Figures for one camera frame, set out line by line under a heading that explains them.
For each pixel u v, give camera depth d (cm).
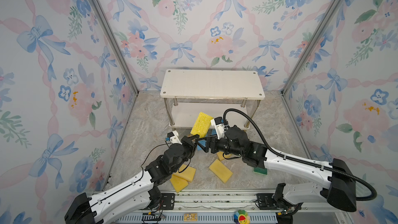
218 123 64
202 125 74
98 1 75
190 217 69
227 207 73
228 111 58
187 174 79
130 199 50
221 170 83
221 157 63
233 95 72
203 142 63
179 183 78
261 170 82
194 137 73
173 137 69
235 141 54
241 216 69
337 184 40
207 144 62
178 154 54
